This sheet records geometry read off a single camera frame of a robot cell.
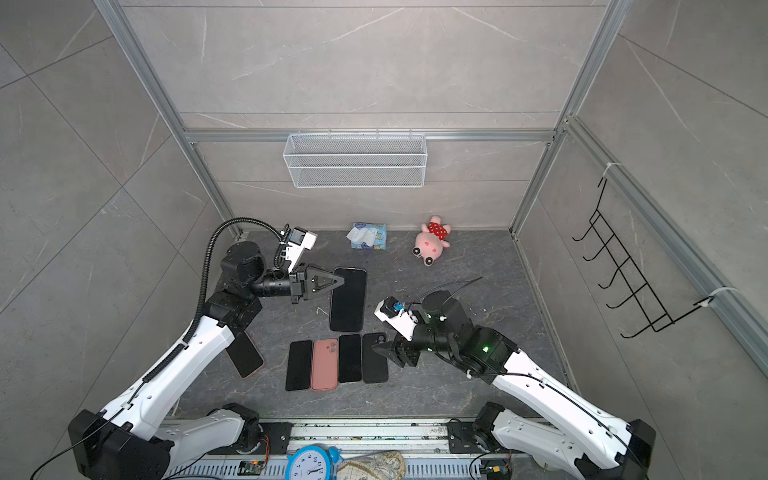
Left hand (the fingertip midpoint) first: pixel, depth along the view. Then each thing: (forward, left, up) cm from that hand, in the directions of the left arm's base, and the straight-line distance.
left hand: (342, 278), depth 61 cm
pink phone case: (-5, +9, -37) cm, 38 cm away
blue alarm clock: (-29, +9, -34) cm, 45 cm away
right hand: (-6, -8, -13) cm, 16 cm away
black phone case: (-5, -6, -36) cm, 37 cm away
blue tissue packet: (+41, -4, -31) cm, 52 cm away
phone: (-6, +16, -35) cm, 39 cm away
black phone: (-3, -1, -3) cm, 5 cm away
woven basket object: (-30, -7, -33) cm, 45 cm away
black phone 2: (-4, +2, -36) cm, 36 cm away
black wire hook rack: (-10, -62, -1) cm, 63 cm away
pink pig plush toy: (+36, -27, -29) cm, 54 cm away
